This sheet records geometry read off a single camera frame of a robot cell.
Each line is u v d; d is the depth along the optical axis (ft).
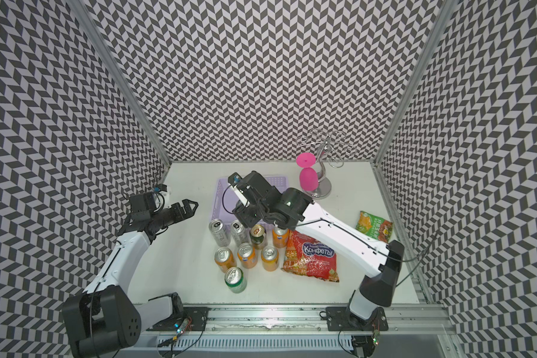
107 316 1.29
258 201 1.56
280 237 2.70
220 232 2.63
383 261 1.32
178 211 2.42
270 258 2.57
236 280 2.40
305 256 2.70
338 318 2.42
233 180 1.89
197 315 2.38
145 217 2.08
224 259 2.64
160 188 2.43
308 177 2.91
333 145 2.65
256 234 2.65
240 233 2.60
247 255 2.55
